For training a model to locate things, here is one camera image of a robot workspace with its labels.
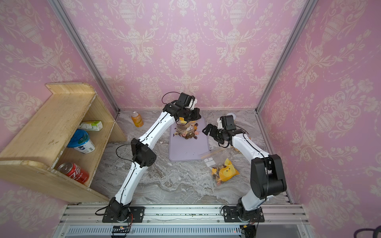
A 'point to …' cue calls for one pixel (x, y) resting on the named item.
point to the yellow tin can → (233, 114)
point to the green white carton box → (91, 125)
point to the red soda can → (72, 170)
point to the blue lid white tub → (81, 142)
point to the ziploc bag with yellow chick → (222, 164)
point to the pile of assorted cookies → (191, 132)
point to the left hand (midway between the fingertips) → (201, 116)
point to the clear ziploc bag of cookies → (185, 127)
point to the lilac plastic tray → (182, 149)
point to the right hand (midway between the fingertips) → (208, 132)
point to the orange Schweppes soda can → (137, 119)
